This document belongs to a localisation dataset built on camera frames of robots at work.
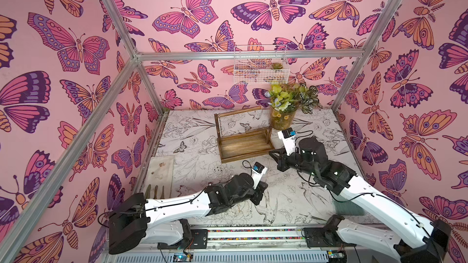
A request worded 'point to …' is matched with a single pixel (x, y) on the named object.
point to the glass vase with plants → (286, 100)
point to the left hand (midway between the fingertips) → (269, 186)
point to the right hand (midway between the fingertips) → (271, 150)
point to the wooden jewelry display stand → (242, 144)
